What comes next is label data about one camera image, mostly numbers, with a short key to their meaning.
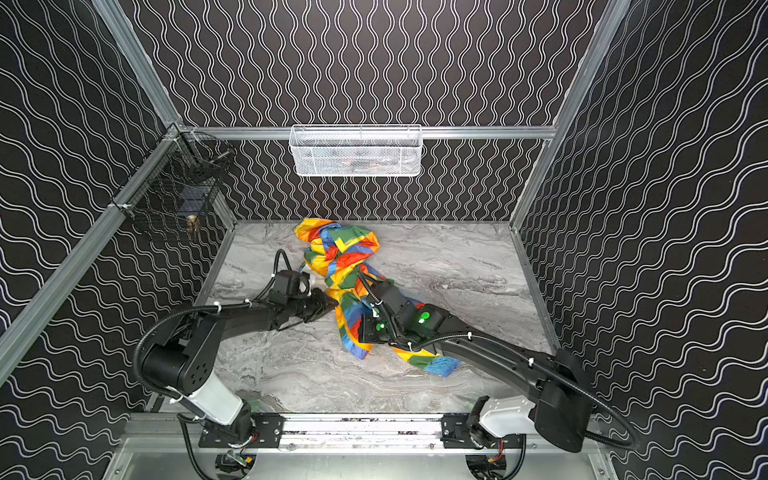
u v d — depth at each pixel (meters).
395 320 0.57
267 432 0.74
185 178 0.97
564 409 0.39
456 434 0.73
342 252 1.03
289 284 0.76
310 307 0.82
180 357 0.47
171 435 0.73
